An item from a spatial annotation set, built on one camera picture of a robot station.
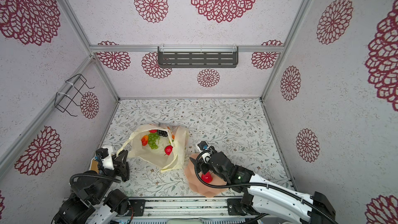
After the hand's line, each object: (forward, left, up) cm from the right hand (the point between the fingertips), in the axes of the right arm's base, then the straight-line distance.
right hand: (196, 152), depth 74 cm
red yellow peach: (+13, +32, -12) cm, 36 cm away
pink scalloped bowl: (-11, 0, -16) cm, 20 cm away
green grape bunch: (+15, +28, -14) cm, 34 cm away
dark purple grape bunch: (+19, +22, -14) cm, 32 cm away
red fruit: (+10, +22, +2) cm, 25 cm away
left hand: (-3, +30, +5) cm, 31 cm away
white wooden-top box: (-4, +54, -10) cm, 56 cm away
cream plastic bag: (+10, +11, -3) cm, 15 cm away
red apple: (-7, -5, -15) cm, 18 cm away
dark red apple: (+7, +17, -13) cm, 23 cm away
